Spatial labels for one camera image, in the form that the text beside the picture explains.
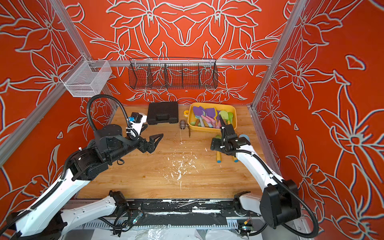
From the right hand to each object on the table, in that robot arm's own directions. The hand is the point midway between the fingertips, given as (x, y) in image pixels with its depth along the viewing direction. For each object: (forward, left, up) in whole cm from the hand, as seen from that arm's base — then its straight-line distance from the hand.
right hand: (218, 144), depth 84 cm
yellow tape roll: (+32, +20, -9) cm, 39 cm away
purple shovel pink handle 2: (+31, +2, -8) cm, 32 cm away
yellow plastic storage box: (+16, +2, -8) cm, 18 cm away
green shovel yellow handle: (-5, -11, -9) cm, 15 cm away
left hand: (-8, +30, +26) cm, 40 cm away
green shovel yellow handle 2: (-1, -1, -9) cm, 9 cm away
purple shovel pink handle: (+34, +11, -8) cm, 37 cm away
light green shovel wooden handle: (+31, -9, -9) cm, 33 cm away
